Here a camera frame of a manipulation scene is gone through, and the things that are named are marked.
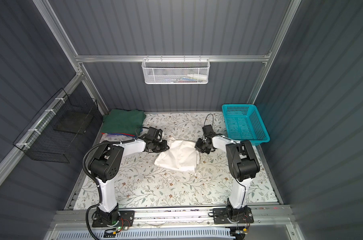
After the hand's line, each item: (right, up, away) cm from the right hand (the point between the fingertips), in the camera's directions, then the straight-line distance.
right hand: (197, 148), depth 99 cm
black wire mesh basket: (-72, +13, -23) cm, 76 cm away
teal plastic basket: (+37, +18, +16) cm, 44 cm away
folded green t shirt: (-54, +18, +10) cm, 58 cm away
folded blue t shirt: (-60, +9, +7) cm, 61 cm away
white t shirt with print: (-11, -3, -5) cm, 13 cm away
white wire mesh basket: (-16, +61, +25) cm, 68 cm away
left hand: (-19, +1, 0) cm, 19 cm away
